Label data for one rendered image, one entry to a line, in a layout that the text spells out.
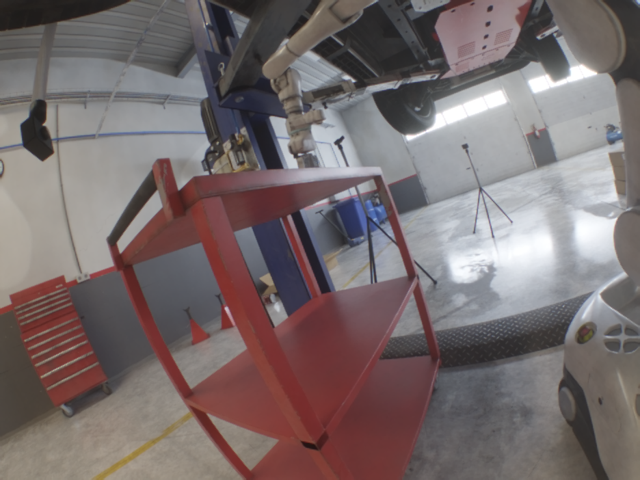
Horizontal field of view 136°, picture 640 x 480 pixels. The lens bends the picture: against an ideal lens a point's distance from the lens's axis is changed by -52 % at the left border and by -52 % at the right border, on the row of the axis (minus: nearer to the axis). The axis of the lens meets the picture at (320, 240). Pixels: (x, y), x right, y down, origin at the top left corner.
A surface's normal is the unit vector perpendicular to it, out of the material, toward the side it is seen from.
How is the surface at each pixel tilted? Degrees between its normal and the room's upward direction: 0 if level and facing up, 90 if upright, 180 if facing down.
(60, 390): 90
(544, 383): 0
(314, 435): 90
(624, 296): 68
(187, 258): 90
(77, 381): 90
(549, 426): 0
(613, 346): 0
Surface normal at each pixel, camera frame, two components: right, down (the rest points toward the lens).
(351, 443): -0.36, -0.93
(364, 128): -0.50, 0.25
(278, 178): 0.79, -0.27
